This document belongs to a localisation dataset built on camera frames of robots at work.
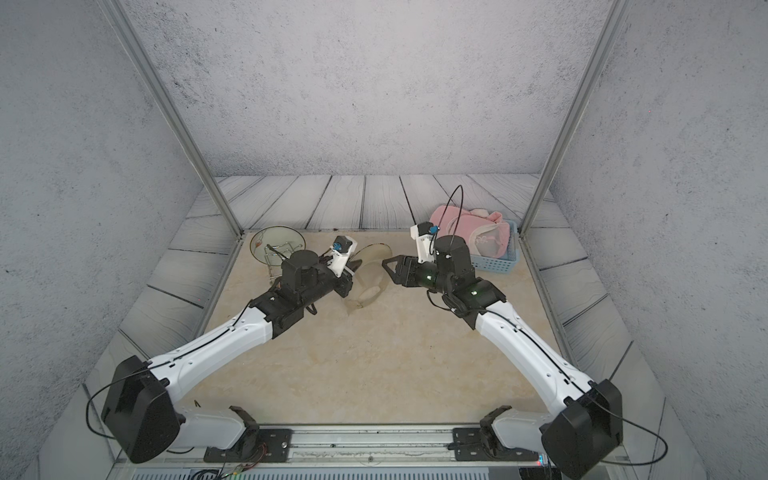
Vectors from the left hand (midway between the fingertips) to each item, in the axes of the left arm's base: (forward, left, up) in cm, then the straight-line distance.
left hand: (363, 261), depth 77 cm
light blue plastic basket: (+15, -45, -21) cm, 52 cm away
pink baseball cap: (+32, -30, -16) cm, 47 cm away
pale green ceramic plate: (+22, +29, -14) cm, 39 cm away
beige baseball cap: (+8, -1, -17) cm, 19 cm away
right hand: (-4, -6, +3) cm, 8 cm away
